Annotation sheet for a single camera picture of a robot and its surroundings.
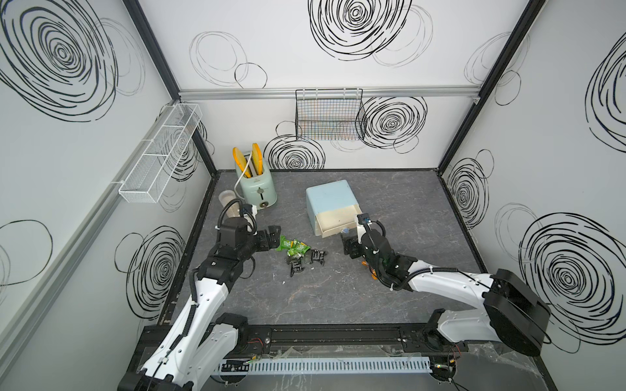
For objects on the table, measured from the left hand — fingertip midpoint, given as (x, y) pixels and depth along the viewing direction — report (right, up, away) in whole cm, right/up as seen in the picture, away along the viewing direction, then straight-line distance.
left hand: (267, 228), depth 78 cm
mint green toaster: (-7, +12, +17) cm, 22 cm away
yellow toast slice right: (-8, +26, +18) cm, 32 cm away
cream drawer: (+22, +1, +11) cm, 25 cm away
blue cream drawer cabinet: (+22, +6, +12) cm, 26 cm away
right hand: (+28, -3, +5) cm, 29 cm away
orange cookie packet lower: (+31, -10, -14) cm, 36 cm away
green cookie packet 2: (+10, -10, +13) cm, 19 cm away
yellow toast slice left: (-15, +25, +19) cm, 34 cm away
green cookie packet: (+5, -8, +15) cm, 18 cm away
